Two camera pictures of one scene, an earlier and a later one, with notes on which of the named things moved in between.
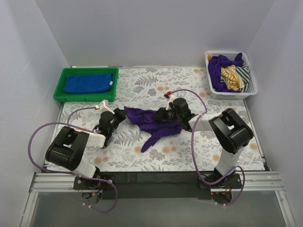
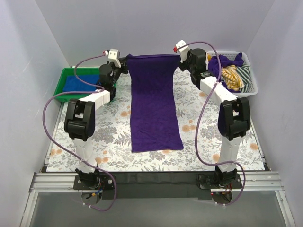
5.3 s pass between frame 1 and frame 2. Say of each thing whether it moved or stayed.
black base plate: stayed
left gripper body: moved
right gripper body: moved
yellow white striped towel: stayed
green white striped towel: stayed
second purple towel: stayed
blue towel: stayed
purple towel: moved
